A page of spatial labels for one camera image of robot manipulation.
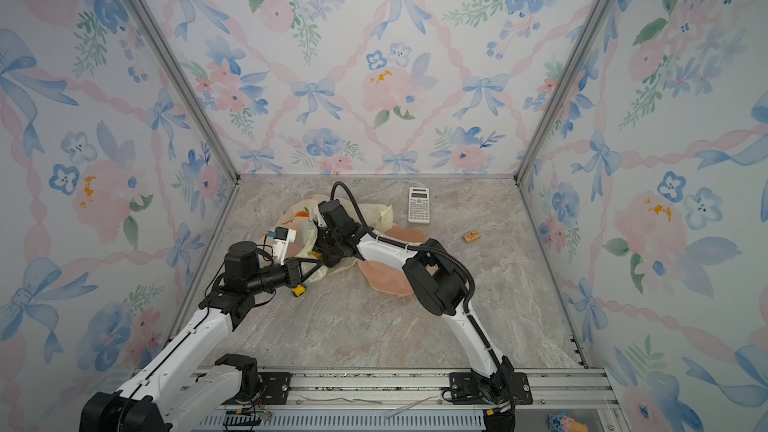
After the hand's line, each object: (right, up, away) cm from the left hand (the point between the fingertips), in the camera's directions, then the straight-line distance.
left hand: (321, 262), depth 77 cm
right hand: (-11, +5, +11) cm, 16 cm away
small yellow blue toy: (-10, -11, +13) cm, 20 cm away
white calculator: (+29, +15, +33) cm, 46 cm away
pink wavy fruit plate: (+18, -8, +15) cm, 24 cm away
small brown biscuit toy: (+45, +4, +25) cm, 52 cm away
